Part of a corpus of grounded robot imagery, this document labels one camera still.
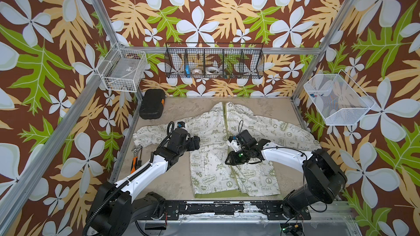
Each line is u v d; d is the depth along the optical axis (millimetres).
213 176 840
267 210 746
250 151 651
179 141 642
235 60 980
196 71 960
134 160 893
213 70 985
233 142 821
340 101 803
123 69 859
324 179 444
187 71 903
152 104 1150
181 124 754
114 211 401
